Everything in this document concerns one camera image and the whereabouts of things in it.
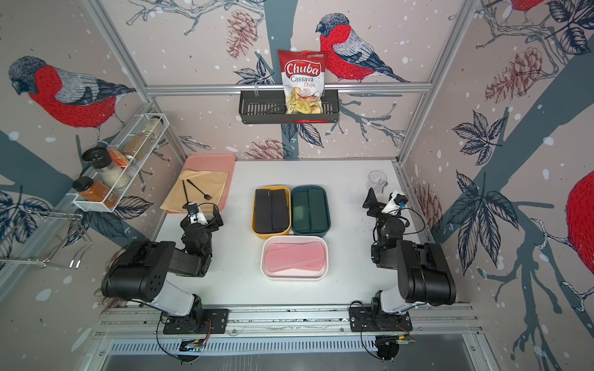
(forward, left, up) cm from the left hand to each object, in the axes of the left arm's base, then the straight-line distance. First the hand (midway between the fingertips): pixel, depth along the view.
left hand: (206, 204), depth 89 cm
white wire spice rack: (+1, +19, +24) cm, 31 cm away
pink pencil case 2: (-18, -29, -7) cm, 35 cm away
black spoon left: (+7, +15, -11) cm, 20 cm away
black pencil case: (+1, -22, -7) cm, 23 cm away
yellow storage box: (-9, -24, -8) cm, 27 cm away
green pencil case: (+2, -37, -8) cm, 38 cm away
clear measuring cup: (+20, -74, -9) cm, 77 cm away
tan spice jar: (+9, +19, +23) cm, 31 cm away
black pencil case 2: (-3, -29, -7) cm, 30 cm away
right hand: (+3, -67, +7) cm, 68 cm away
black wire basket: (+35, -24, +22) cm, 47 cm away
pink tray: (+36, +9, -13) cm, 39 cm away
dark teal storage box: (+1, -41, -6) cm, 42 cm away
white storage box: (-11, -36, -10) cm, 38 cm away
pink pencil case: (-20, -43, -10) cm, 48 cm away
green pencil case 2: (0, -45, -7) cm, 46 cm away
